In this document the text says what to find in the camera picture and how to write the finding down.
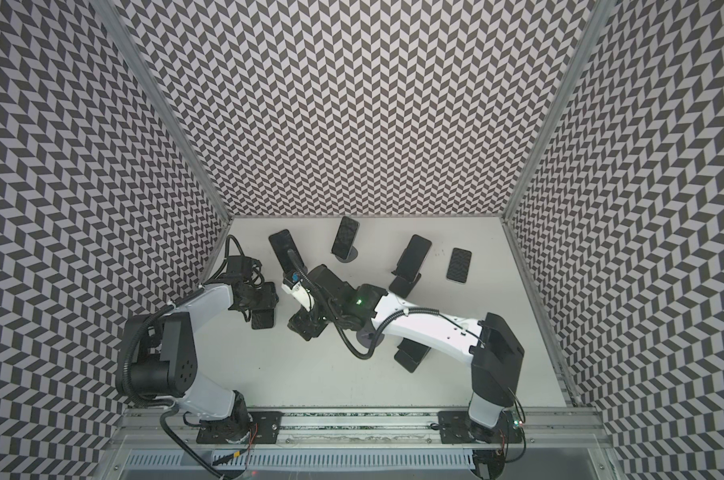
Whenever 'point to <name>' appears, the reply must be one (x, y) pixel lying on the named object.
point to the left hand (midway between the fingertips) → (265, 301)
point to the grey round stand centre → (365, 336)
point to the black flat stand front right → (407, 361)
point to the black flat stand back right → (402, 286)
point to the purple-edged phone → (281, 243)
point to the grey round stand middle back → (352, 255)
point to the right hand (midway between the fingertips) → (304, 319)
